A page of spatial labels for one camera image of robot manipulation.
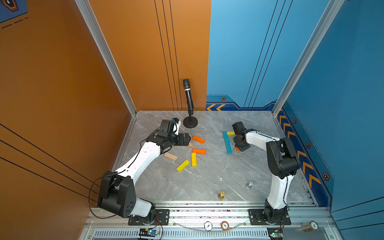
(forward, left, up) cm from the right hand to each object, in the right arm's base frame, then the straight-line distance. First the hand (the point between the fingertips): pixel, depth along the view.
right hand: (237, 143), depth 102 cm
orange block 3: (-7, +27, +1) cm, 28 cm away
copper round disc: (-47, +14, 0) cm, 50 cm away
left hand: (-6, +35, +17) cm, 39 cm away
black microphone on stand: (+17, +34, +2) cm, 38 cm away
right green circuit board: (-50, -10, -3) cm, 51 cm away
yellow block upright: (-13, +30, +1) cm, 32 cm away
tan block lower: (-11, +44, +2) cm, 46 cm away
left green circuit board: (-50, +50, -1) cm, 71 cm away
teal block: (+5, +7, 0) cm, 8 cm away
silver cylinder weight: (-30, -1, +2) cm, 30 cm away
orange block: (+2, +26, +1) cm, 26 cm away
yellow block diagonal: (-18, +37, +2) cm, 41 cm away
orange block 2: (-5, +2, +2) cm, 6 cm away
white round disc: (-48, +22, 0) cm, 52 cm away
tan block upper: (-3, +32, +2) cm, 32 cm away
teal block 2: (-4, +6, -1) cm, 7 cm away
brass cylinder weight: (-35, +15, +4) cm, 38 cm away
